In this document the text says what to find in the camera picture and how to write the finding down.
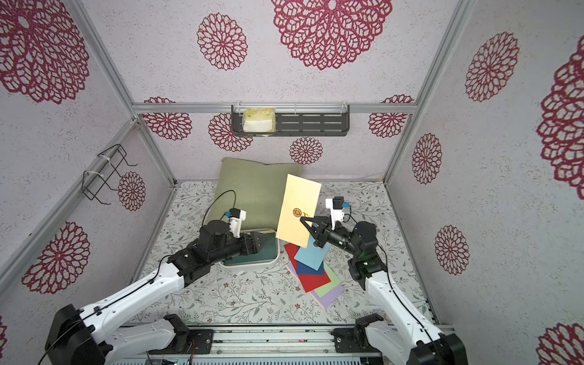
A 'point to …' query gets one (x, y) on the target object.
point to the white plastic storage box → (263, 263)
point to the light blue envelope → (312, 255)
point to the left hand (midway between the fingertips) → (265, 238)
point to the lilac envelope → (328, 298)
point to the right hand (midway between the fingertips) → (301, 220)
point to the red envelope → (309, 282)
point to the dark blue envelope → (305, 270)
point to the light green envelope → (334, 283)
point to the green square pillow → (256, 188)
